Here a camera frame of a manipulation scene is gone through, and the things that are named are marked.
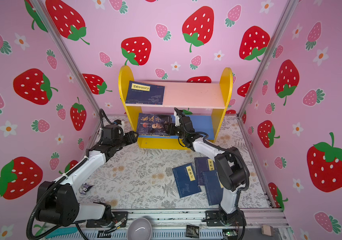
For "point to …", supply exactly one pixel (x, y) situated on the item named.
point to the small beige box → (267, 230)
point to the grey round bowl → (139, 229)
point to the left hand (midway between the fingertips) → (134, 134)
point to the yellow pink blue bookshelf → (173, 116)
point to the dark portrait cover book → (153, 124)
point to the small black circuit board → (192, 231)
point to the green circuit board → (229, 232)
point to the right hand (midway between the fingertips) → (165, 124)
